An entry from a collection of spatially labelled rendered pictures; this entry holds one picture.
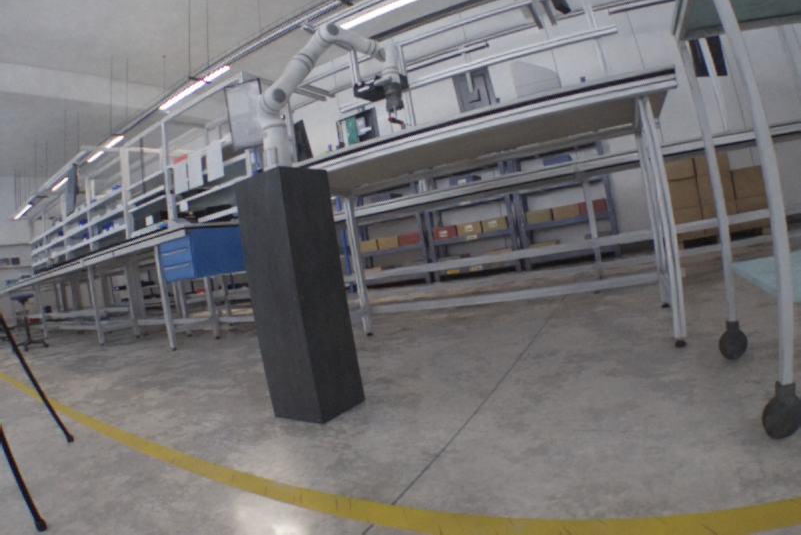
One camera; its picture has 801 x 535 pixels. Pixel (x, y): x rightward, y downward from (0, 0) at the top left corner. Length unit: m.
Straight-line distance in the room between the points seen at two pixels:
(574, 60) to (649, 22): 1.18
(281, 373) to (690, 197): 4.28
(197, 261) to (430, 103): 4.40
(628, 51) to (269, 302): 5.53
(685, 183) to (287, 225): 4.19
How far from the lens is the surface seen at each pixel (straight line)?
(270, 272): 1.51
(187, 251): 3.32
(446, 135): 1.77
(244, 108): 3.49
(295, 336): 1.48
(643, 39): 6.33
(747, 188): 5.09
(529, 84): 1.72
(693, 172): 4.97
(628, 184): 5.92
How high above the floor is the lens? 0.53
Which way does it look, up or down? 2 degrees up
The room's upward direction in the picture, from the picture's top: 9 degrees counter-clockwise
